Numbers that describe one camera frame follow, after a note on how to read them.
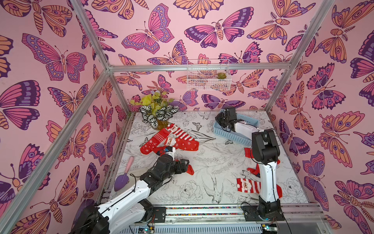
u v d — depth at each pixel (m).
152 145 1.00
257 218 0.73
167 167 0.64
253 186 0.82
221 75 0.92
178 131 1.07
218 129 1.00
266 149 0.59
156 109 0.90
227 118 0.85
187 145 1.00
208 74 0.95
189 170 0.87
